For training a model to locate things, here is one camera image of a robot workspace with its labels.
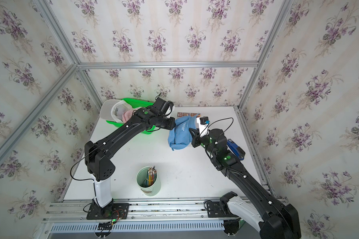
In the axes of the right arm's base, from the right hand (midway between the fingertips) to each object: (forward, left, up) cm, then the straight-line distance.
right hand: (192, 129), depth 74 cm
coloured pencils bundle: (-21, +20, -11) cm, 31 cm away
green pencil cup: (-24, +20, -23) cm, 39 cm away
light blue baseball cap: (-1, +6, -6) cm, 9 cm away
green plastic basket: (+38, +42, -20) cm, 60 cm away
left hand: (+7, +9, -6) cm, 12 cm away
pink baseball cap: (+29, +46, -22) cm, 58 cm away
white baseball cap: (+28, +56, -16) cm, 64 cm away
